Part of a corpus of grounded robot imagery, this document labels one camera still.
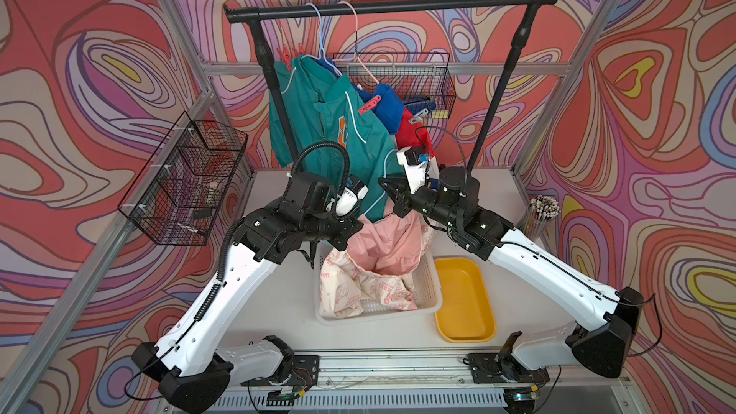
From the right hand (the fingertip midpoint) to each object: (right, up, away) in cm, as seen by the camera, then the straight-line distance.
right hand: (380, 188), depth 66 cm
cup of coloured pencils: (+50, -6, +20) cm, 54 cm away
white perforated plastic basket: (+14, -28, +16) cm, 35 cm away
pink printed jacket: (-1, -23, +14) cm, 27 cm away
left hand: (-4, -8, -1) cm, 9 cm away
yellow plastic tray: (+26, -37, +17) cm, 48 cm away
